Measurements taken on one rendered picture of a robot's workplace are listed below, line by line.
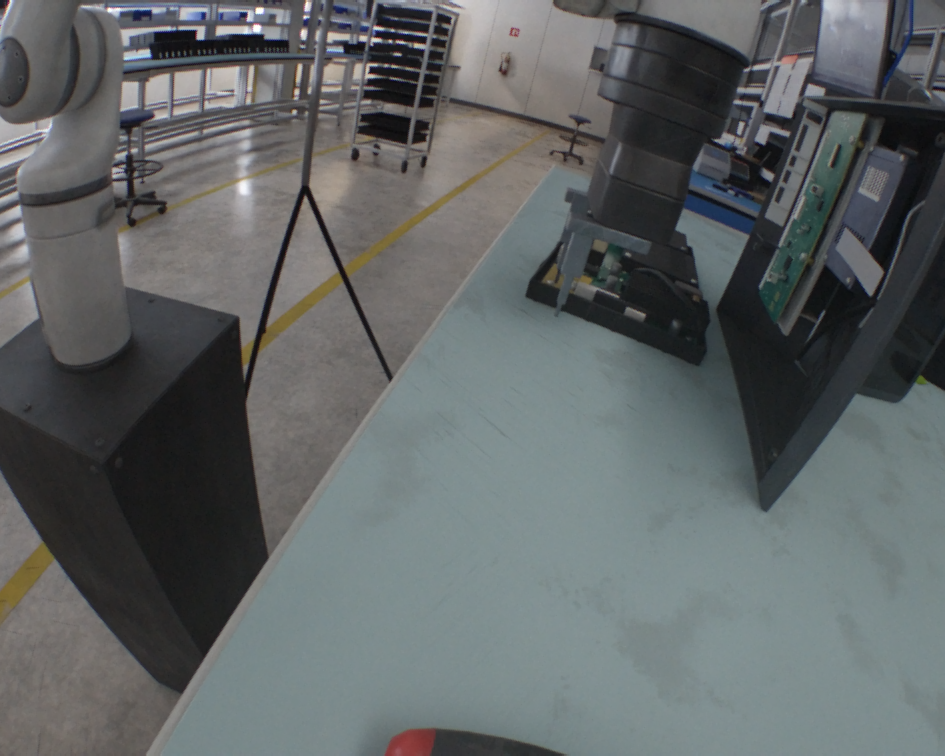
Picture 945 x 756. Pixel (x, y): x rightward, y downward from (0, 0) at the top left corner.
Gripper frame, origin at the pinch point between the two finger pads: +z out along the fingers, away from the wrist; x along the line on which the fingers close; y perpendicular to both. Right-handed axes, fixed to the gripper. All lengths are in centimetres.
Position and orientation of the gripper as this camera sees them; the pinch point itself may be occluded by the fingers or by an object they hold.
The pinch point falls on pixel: (556, 296)
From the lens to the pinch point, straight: 32.8
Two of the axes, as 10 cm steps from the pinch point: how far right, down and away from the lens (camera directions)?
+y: 9.7, 2.5, 0.0
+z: -2.1, 7.9, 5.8
